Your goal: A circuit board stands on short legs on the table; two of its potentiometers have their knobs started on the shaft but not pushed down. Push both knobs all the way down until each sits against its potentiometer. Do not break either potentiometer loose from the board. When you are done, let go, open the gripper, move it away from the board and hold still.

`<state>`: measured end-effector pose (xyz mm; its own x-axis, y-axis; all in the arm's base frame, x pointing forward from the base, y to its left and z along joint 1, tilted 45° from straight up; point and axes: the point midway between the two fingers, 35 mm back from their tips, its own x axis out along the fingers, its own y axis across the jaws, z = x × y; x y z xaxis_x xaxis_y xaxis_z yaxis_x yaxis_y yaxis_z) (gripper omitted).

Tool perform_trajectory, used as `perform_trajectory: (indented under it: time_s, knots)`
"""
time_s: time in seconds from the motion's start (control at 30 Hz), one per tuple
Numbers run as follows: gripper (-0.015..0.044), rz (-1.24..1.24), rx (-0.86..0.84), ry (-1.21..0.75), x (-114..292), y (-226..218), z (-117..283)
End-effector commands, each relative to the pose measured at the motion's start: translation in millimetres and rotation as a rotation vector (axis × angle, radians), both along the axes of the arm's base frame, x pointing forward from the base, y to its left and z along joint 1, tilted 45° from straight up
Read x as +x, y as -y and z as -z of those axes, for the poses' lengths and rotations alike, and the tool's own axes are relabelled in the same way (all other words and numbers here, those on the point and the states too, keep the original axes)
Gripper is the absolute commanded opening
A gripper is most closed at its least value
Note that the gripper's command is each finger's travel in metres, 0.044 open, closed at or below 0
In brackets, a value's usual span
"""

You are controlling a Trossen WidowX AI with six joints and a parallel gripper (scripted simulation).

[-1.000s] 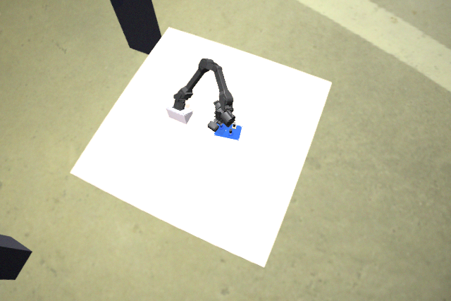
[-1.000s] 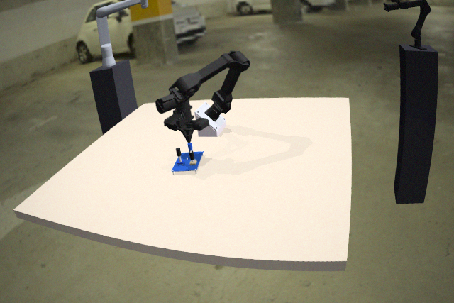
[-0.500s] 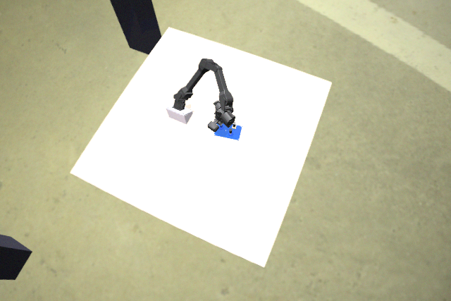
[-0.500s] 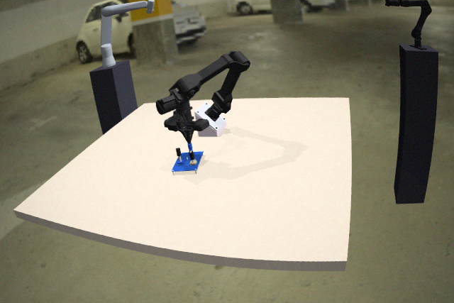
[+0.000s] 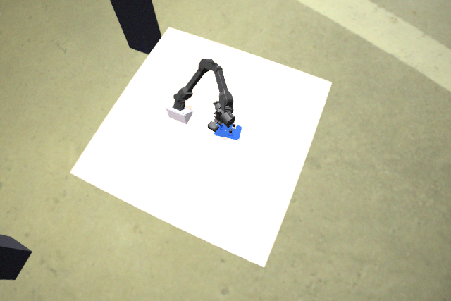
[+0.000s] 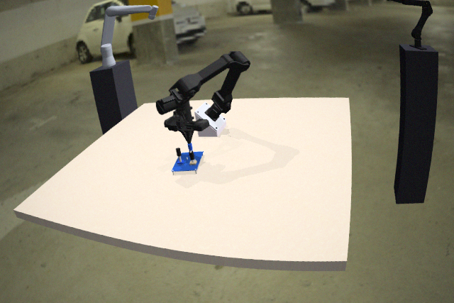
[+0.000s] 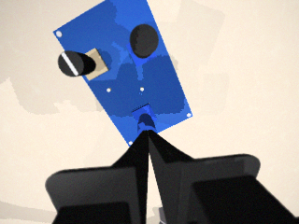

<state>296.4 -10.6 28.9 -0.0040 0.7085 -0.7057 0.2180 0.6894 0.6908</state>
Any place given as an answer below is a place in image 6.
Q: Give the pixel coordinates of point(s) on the blue circuit board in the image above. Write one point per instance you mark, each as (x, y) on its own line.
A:
(187, 161)

